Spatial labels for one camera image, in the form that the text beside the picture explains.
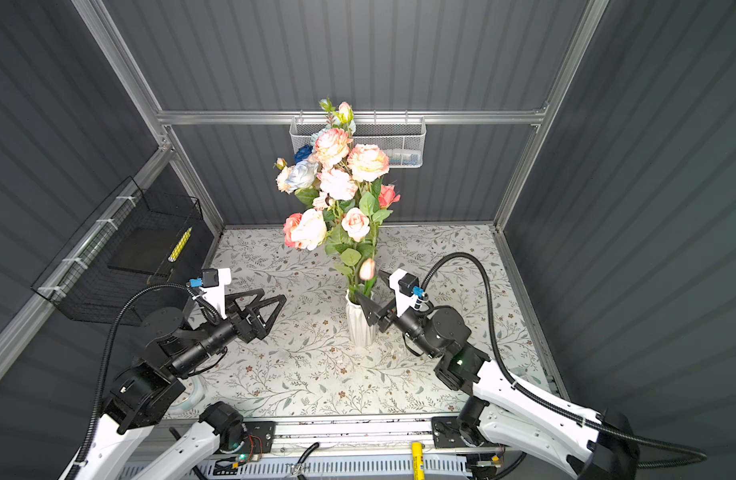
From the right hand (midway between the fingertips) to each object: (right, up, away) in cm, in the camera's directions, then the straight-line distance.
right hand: (372, 285), depth 62 cm
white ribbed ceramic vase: (-3, -15, +19) cm, 24 cm away
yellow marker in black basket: (-51, +9, +16) cm, 54 cm away
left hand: (-20, -2, -3) cm, 20 cm away
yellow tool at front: (+11, -42, +7) cm, 44 cm away
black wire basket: (-61, +10, +14) cm, 64 cm away
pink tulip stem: (-1, -1, +5) cm, 5 cm away
